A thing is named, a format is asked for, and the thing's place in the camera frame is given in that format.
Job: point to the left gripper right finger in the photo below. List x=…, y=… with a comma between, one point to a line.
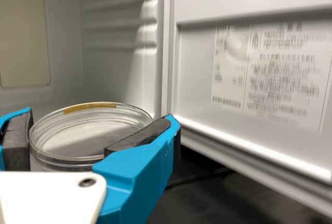
x=140, y=177

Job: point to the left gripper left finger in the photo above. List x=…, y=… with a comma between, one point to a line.
x=14, y=143

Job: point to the petri dish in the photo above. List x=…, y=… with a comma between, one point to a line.
x=77, y=136

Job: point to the white incubator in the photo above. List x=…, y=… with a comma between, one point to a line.
x=103, y=53

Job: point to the incubator door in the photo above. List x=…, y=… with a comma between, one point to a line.
x=246, y=66

